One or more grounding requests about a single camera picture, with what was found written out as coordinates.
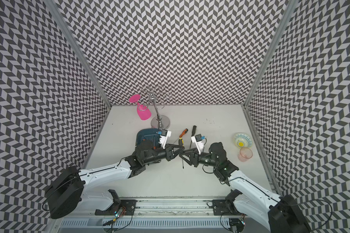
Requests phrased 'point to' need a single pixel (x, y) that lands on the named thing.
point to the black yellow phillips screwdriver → (181, 142)
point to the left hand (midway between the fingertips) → (183, 150)
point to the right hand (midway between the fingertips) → (181, 157)
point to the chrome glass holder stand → (157, 95)
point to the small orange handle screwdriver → (184, 132)
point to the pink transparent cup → (245, 154)
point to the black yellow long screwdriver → (194, 127)
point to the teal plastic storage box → (148, 134)
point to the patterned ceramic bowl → (241, 140)
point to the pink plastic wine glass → (143, 112)
